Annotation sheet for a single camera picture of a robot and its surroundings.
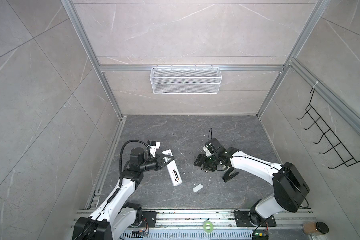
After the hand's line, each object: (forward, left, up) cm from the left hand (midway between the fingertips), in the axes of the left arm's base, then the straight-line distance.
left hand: (173, 156), depth 75 cm
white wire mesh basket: (+53, -9, +11) cm, 54 cm away
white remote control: (-6, 0, -2) cm, 7 cm away
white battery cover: (-10, -13, -19) cm, 25 cm away
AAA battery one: (-1, -18, -17) cm, 25 cm away
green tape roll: (-29, -18, -18) cm, 39 cm away
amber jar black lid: (-32, -63, -10) cm, 71 cm away
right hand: (+1, -13, -11) cm, 18 cm away
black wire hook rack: (+1, -72, +14) cm, 74 cm away
